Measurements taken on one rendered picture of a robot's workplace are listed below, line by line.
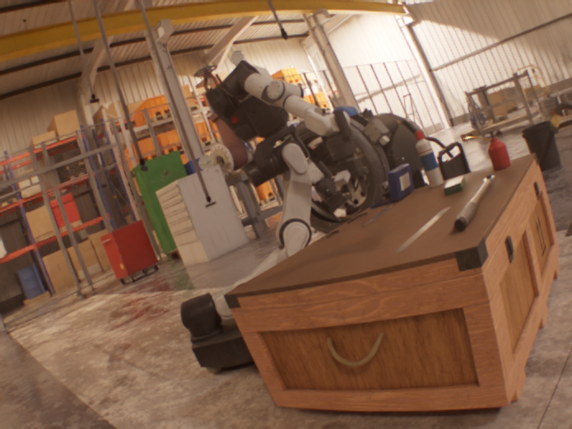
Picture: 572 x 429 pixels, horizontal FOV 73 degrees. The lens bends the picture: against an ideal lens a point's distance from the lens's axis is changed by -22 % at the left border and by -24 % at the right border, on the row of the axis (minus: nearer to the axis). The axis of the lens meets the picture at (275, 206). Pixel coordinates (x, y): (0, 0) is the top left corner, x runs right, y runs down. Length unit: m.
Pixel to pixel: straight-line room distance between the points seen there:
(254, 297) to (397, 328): 0.43
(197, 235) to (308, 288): 5.38
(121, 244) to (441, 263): 7.01
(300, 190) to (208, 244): 4.49
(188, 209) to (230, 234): 0.70
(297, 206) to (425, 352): 1.22
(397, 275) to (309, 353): 0.41
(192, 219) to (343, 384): 5.35
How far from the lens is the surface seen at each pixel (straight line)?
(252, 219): 6.86
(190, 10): 12.42
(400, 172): 1.94
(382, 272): 1.07
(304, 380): 1.43
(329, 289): 1.17
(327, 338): 1.28
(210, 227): 6.63
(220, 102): 2.17
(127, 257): 7.78
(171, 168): 10.24
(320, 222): 3.04
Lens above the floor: 0.74
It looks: 3 degrees down
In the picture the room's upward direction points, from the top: 21 degrees counter-clockwise
